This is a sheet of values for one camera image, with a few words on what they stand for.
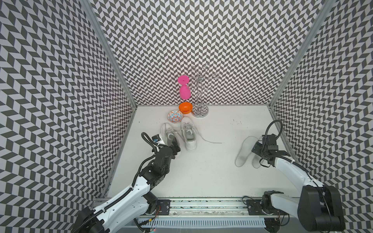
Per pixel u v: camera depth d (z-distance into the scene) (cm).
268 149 67
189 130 91
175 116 112
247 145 95
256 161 87
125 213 53
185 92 101
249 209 72
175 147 71
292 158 96
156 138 66
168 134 88
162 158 56
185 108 112
